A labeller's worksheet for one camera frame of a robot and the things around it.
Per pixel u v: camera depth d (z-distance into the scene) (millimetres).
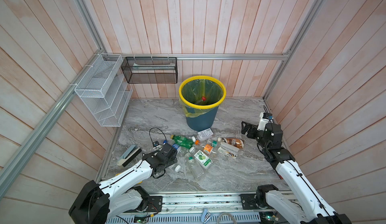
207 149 876
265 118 668
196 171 797
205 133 953
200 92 997
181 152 897
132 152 882
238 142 900
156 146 762
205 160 837
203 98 1011
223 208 729
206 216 687
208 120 1032
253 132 701
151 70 1046
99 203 395
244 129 721
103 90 675
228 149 862
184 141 929
